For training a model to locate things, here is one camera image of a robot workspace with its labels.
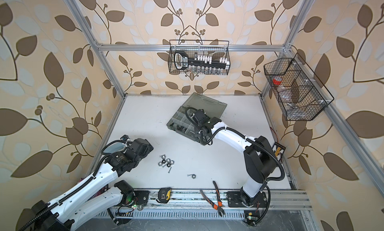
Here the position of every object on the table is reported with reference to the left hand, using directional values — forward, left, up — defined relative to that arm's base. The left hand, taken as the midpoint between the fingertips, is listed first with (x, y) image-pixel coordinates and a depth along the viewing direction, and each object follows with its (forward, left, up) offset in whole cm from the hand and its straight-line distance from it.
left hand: (147, 147), depth 81 cm
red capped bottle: (+36, -74, +19) cm, 85 cm away
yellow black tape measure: (-21, -12, -8) cm, 26 cm away
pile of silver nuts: (-4, -10, -11) cm, 15 cm away
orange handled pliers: (-26, -39, -9) cm, 48 cm away
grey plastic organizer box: (+22, -15, -9) cm, 28 cm away
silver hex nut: (-11, -26, -11) cm, 30 cm away
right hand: (+11, -30, 0) cm, 32 cm away
